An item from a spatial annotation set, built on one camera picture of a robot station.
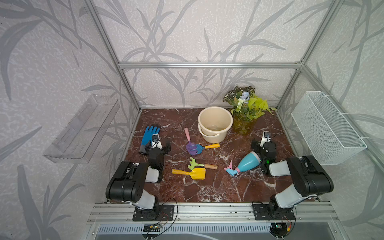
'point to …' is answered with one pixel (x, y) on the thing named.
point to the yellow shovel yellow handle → (195, 173)
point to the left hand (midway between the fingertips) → (158, 138)
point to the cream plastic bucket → (213, 123)
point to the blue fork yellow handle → (200, 148)
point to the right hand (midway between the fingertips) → (262, 138)
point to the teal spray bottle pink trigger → (248, 162)
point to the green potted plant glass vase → (248, 108)
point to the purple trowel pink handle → (188, 147)
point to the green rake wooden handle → (193, 164)
